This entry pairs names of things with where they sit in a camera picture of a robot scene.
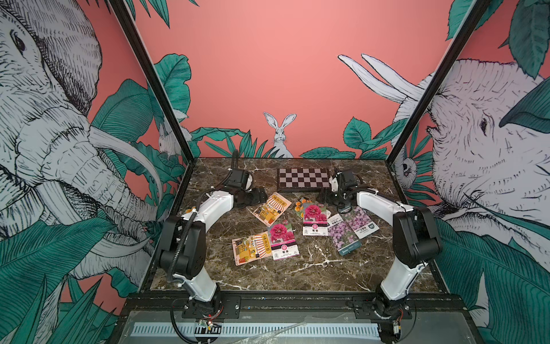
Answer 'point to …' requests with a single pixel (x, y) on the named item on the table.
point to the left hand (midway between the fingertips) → (261, 195)
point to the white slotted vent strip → (256, 330)
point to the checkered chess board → (303, 179)
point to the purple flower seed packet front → (344, 239)
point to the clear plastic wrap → (271, 337)
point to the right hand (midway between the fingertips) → (320, 196)
